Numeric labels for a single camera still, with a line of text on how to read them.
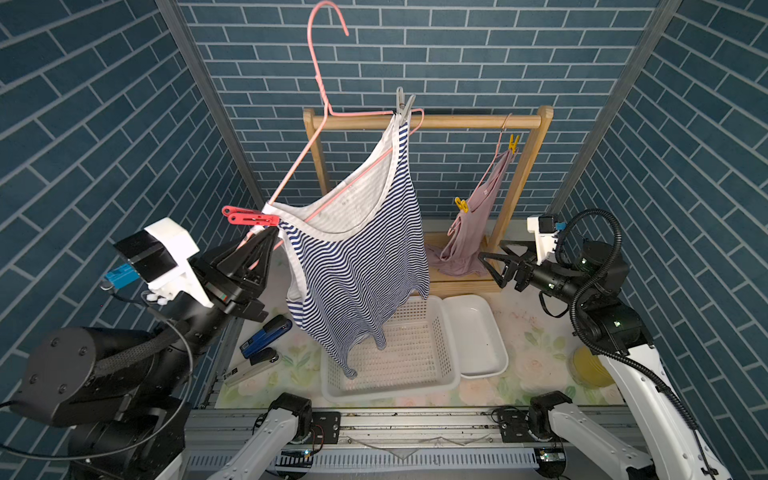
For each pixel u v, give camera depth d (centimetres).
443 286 99
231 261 31
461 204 69
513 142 81
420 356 85
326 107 33
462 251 92
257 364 81
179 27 72
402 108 45
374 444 72
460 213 71
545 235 53
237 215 32
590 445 53
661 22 72
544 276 54
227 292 29
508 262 53
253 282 34
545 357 87
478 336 86
